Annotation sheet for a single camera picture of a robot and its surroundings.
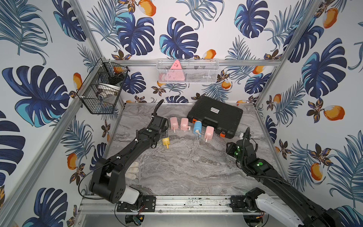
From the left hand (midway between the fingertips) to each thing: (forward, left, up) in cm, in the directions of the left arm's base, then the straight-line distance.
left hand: (157, 129), depth 87 cm
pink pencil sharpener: (+12, -9, -8) cm, 17 cm away
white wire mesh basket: (+34, -16, +20) cm, 43 cm away
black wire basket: (+12, +34, +15) cm, 39 cm away
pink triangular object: (+31, -9, +20) cm, 38 cm away
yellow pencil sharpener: (-3, -5, -10) cm, 11 cm away
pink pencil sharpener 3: (+5, -33, -8) cm, 34 cm away
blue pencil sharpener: (+9, -26, -8) cm, 28 cm away
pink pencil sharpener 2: (+12, -16, -9) cm, 22 cm away
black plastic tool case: (+19, -41, -9) cm, 46 cm away
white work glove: (-20, +13, -16) cm, 28 cm away
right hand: (-6, -43, -1) cm, 44 cm away
